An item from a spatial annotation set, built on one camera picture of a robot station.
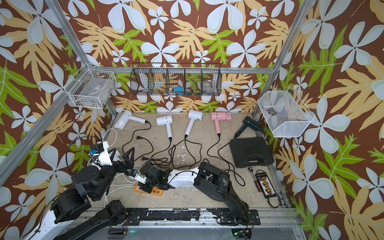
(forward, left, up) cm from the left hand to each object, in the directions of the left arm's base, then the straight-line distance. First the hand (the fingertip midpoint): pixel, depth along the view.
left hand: (126, 148), depth 63 cm
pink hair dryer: (+44, -48, -27) cm, 70 cm away
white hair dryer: (+40, -10, -27) cm, 49 cm away
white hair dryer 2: (+45, -29, -26) cm, 60 cm away
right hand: (-6, +1, -29) cm, 30 cm away
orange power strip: (-9, -8, -30) cm, 32 cm away
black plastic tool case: (+14, -66, -28) cm, 73 cm away
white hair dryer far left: (+45, +24, -30) cm, 59 cm away
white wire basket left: (+41, +33, 0) cm, 53 cm away
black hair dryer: (+40, -74, -30) cm, 89 cm away
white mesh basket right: (+26, -81, -5) cm, 85 cm away
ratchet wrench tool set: (-6, -70, -31) cm, 76 cm away
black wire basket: (+53, -17, -1) cm, 56 cm away
